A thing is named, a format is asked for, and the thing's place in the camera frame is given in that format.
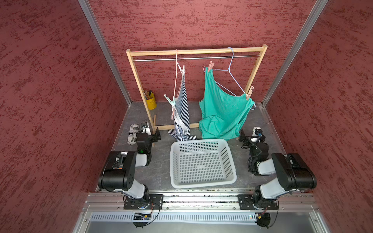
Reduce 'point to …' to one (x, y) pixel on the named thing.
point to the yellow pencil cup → (151, 100)
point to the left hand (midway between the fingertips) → (151, 130)
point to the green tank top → (223, 114)
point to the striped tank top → (182, 128)
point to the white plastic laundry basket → (195, 163)
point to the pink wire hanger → (175, 84)
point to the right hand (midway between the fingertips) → (248, 131)
